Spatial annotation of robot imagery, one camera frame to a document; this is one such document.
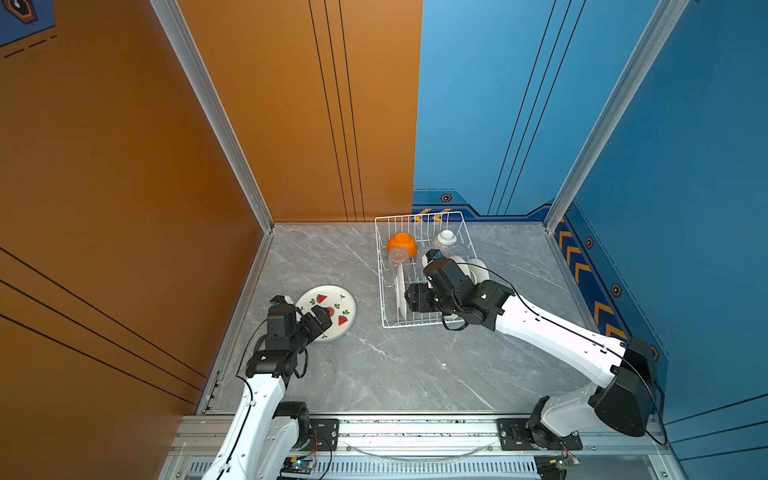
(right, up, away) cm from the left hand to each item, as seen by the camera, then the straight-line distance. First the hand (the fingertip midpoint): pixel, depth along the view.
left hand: (318, 315), depth 83 cm
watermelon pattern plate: (+4, 0, +14) cm, 14 cm away
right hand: (+26, +6, -6) cm, 27 cm away
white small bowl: (+40, +23, +23) cm, 51 cm away
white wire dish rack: (+34, +28, +43) cm, 62 cm away
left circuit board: (-2, -34, -13) cm, 36 cm away
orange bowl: (+25, +22, +23) cm, 40 cm away
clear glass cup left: (+23, +17, +13) cm, 31 cm away
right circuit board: (+60, -33, -13) cm, 69 cm away
